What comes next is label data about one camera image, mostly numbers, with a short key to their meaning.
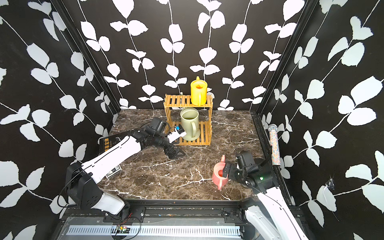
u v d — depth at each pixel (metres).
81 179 0.41
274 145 0.76
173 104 0.88
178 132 0.68
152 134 0.61
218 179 0.76
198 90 0.80
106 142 1.01
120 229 0.70
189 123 0.88
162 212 0.75
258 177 0.49
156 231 0.70
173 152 0.69
